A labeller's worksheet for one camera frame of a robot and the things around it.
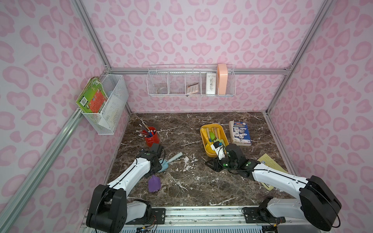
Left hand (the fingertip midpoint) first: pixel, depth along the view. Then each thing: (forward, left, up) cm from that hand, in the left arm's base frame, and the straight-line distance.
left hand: (154, 167), depth 86 cm
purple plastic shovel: (-9, -1, -4) cm, 9 cm away
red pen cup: (+18, +3, +4) cm, 19 cm away
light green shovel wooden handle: (+22, -40, 0) cm, 45 cm away
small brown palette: (+43, -23, +24) cm, 55 cm away
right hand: (-1, -31, +7) cm, 31 cm away
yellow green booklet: (+6, -70, -4) cm, 70 cm away
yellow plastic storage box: (+23, -43, 0) cm, 49 cm away
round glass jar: (+43, -3, +24) cm, 49 cm away
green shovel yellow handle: (+23, -36, -1) cm, 43 cm away
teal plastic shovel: (+4, -5, -4) cm, 8 cm away
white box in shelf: (+44, -35, +28) cm, 62 cm away
